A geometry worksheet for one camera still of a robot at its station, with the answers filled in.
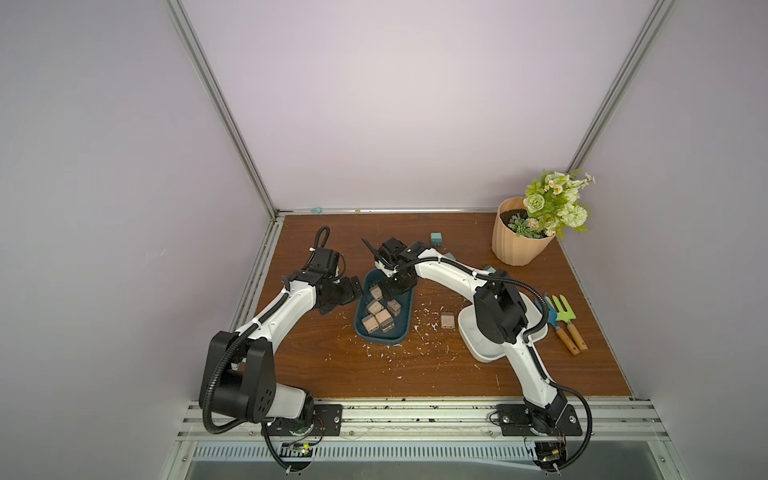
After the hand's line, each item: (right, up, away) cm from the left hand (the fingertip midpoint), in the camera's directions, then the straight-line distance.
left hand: (356, 293), depth 88 cm
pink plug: (+4, -9, 0) cm, 10 cm away
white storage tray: (+38, -14, -6) cm, 41 cm away
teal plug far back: (+28, +16, +22) cm, 39 cm away
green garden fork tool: (+66, -8, +4) cm, 66 cm away
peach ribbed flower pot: (+50, +14, +8) cm, 52 cm away
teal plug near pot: (+45, +6, +13) cm, 47 cm away
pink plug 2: (+5, -5, +2) cm, 8 cm away
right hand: (+11, +1, +6) cm, 12 cm away
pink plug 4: (+12, -4, +2) cm, 13 cm away
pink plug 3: (+6, -1, +5) cm, 8 cm away
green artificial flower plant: (+58, +27, -2) cm, 64 cm away
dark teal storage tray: (+14, -8, -1) cm, 16 cm away
